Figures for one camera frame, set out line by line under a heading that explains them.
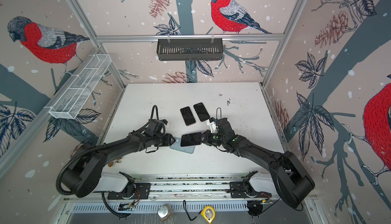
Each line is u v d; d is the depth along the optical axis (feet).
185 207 2.29
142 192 2.39
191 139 3.24
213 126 2.57
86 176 1.38
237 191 2.39
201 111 3.41
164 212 1.94
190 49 3.47
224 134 2.16
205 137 2.40
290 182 1.35
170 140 2.66
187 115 3.51
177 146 2.87
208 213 2.17
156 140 2.44
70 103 2.34
